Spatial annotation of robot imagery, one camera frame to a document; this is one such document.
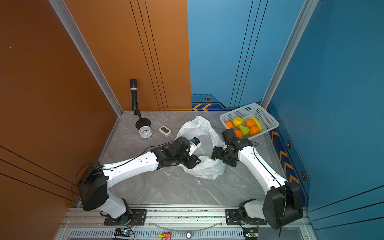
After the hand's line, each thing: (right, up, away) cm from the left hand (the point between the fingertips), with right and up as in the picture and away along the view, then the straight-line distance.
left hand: (199, 159), depth 80 cm
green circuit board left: (-38, -33, -8) cm, 51 cm away
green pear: (+32, +14, +22) cm, 42 cm away
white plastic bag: (+1, +17, +13) cm, 21 cm away
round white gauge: (-37, +13, +23) cm, 46 cm away
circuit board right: (+24, -34, -9) cm, 43 cm away
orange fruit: (+38, +14, +23) cm, 47 cm away
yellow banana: (+43, +19, +29) cm, 56 cm away
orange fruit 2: (+38, +20, +28) cm, 51 cm away
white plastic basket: (+42, +29, +34) cm, 61 cm away
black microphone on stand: (-43, +21, +32) cm, 57 cm away
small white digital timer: (-24, +14, +26) cm, 38 cm away
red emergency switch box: (-14, -32, -13) cm, 37 cm away
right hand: (+10, -1, +2) cm, 10 cm away
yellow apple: (+27, +21, +26) cm, 43 cm away
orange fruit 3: (+22, +19, +23) cm, 37 cm away
